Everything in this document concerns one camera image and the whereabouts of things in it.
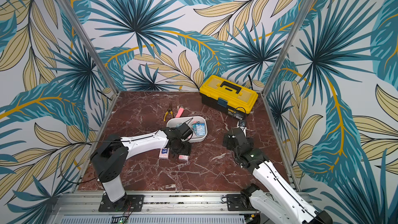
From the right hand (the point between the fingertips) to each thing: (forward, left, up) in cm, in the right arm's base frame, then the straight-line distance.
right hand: (236, 137), depth 79 cm
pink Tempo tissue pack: (-2, +39, -14) cm, 41 cm away
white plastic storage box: (+5, +23, +9) cm, 25 cm away
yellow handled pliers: (+31, +39, -15) cm, 52 cm away
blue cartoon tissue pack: (+10, +18, -8) cm, 22 cm away
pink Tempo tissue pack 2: (-4, +28, -13) cm, 31 cm away
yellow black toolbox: (+27, 0, +1) cm, 27 cm away
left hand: (-3, +27, -13) cm, 30 cm away
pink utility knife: (+27, +31, -14) cm, 44 cm away
